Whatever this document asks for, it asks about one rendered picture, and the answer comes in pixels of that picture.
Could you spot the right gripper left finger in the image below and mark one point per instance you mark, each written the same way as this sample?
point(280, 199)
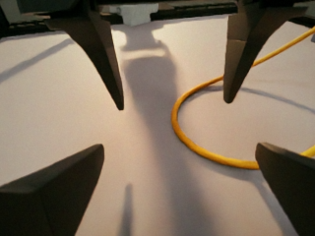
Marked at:
point(51, 201)

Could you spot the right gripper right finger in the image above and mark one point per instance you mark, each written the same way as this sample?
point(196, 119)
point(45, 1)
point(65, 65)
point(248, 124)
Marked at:
point(291, 177)

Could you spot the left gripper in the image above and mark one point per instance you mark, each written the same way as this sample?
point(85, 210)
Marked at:
point(247, 33)

